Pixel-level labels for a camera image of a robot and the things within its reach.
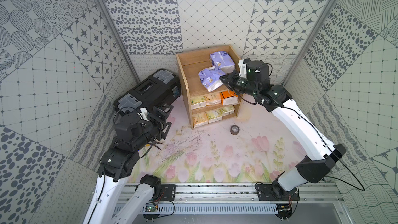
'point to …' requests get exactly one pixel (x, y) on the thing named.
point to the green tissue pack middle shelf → (198, 102)
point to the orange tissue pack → (228, 97)
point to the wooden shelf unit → (189, 63)
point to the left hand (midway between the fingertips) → (172, 109)
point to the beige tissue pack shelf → (214, 99)
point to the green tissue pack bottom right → (227, 110)
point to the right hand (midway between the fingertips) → (218, 80)
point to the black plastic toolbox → (160, 88)
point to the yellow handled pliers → (153, 143)
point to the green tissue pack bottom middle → (214, 115)
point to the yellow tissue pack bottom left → (200, 119)
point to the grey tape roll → (234, 129)
